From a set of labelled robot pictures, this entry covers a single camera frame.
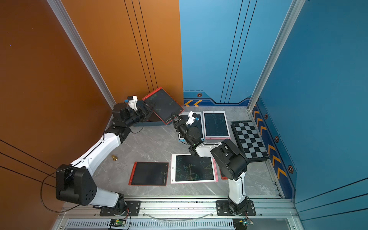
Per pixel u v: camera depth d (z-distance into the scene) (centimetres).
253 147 92
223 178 83
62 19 73
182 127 76
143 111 70
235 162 51
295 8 70
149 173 115
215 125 109
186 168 87
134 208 74
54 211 44
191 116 79
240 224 71
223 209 72
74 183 42
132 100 73
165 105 84
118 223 71
